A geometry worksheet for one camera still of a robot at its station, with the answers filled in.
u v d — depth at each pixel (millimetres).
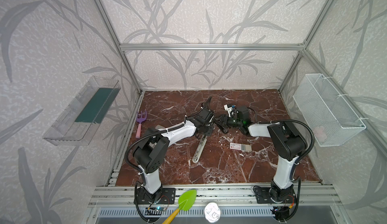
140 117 1048
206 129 818
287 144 522
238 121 824
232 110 890
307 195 753
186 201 722
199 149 861
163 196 725
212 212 653
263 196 732
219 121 848
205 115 720
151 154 473
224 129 964
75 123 640
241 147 893
